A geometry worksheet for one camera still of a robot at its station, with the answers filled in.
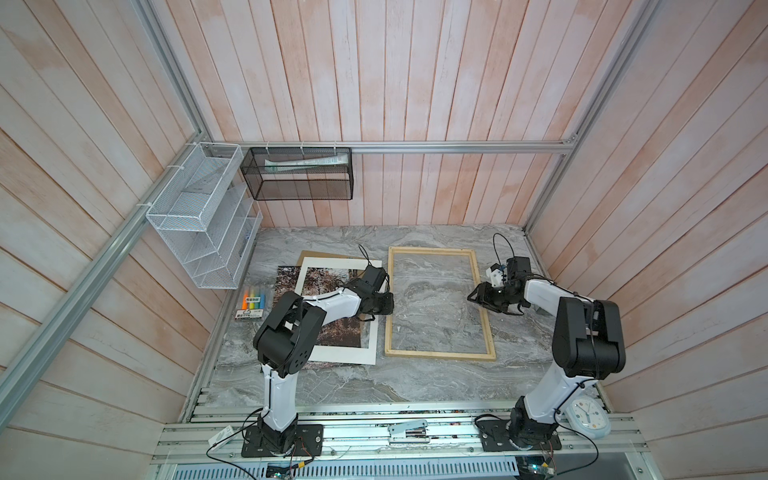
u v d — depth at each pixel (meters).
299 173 1.04
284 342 0.51
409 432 0.74
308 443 0.73
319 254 1.14
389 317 0.93
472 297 0.93
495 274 0.92
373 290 0.78
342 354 0.89
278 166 0.90
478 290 0.91
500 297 0.84
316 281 1.04
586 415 0.75
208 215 0.73
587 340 0.49
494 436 0.73
